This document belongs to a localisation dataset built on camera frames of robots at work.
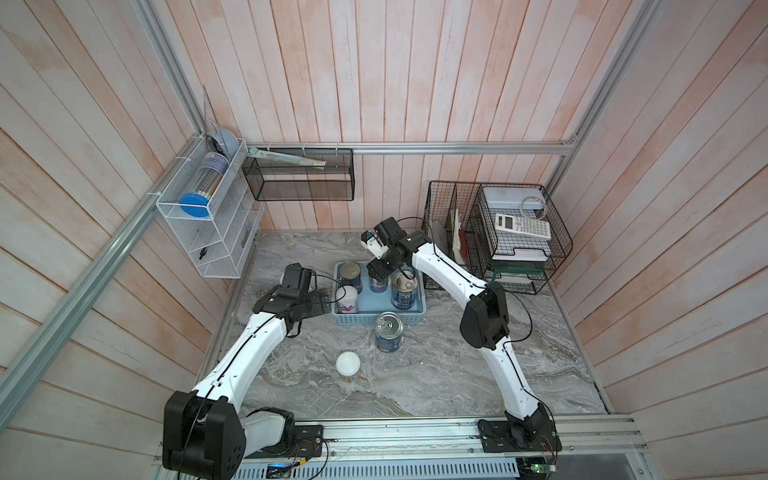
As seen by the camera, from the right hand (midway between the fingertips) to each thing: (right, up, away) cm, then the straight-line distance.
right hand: (376, 265), depth 96 cm
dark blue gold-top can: (-9, -3, -2) cm, 9 cm away
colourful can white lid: (+1, -8, +2) cm, 8 cm away
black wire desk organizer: (+42, +10, -5) cm, 43 cm away
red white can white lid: (-9, -10, -9) cm, 16 cm away
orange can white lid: (-8, -27, -16) cm, 32 cm away
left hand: (-19, -12, -12) cm, 25 cm away
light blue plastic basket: (-2, -14, +4) cm, 14 cm away
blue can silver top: (+9, -8, -6) cm, 13 cm away
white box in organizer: (+48, +23, +3) cm, 53 cm away
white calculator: (+49, +12, -4) cm, 50 cm away
